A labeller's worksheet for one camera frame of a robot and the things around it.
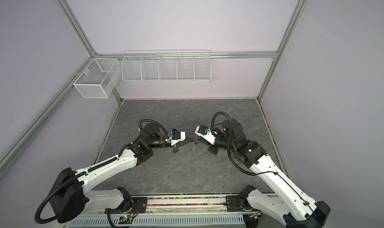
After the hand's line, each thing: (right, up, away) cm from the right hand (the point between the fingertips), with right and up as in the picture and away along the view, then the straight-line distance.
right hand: (201, 137), depth 69 cm
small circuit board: (-37, -41, +4) cm, 55 cm away
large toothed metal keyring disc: (-3, -2, -1) cm, 3 cm away
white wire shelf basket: (-23, +43, +31) cm, 57 cm away
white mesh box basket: (-69, +34, +31) cm, 83 cm away
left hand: (-3, -2, -1) cm, 4 cm away
